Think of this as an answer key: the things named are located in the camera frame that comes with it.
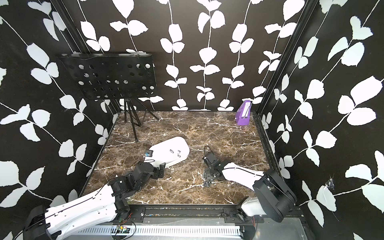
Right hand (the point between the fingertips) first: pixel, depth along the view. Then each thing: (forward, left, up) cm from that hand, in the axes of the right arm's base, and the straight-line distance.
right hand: (209, 170), depth 89 cm
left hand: (0, +28, +12) cm, 31 cm away
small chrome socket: (+13, +20, 0) cm, 23 cm away
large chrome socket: (+12, +24, +2) cm, 27 cm away
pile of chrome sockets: (-6, +1, -1) cm, 6 cm away
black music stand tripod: (+31, +51, +28) cm, 65 cm away
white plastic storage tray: (+11, +25, +2) cm, 27 cm away
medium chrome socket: (+9, +19, 0) cm, 21 cm away
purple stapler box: (+40, -26, +9) cm, 48 cm away
